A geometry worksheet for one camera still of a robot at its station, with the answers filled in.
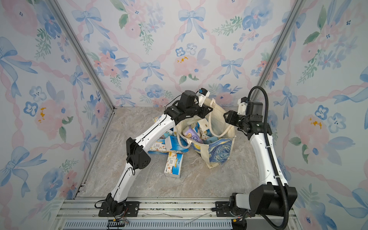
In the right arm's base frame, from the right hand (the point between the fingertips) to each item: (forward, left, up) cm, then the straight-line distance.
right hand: (229, 114), depth 77 cm
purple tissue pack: (-8, +20, -9) cm, 23 cm away
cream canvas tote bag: (-16, +8, -12) cm, 22 cm away
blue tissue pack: (-8, +32, -16) cm, 37 cm away
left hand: (+4, +8, +1) cm, 9 cm away
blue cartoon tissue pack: (-19, +31, -22) cm, 42 cm away
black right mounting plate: (-43, -9, -27) cm, 51 cm away
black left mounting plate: (-41, +51, -27) cm, 71 cm away
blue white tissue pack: (+4, +13, -16) cm, 20 cm away
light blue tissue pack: (-7, +9, -15) cm, 19 cm away
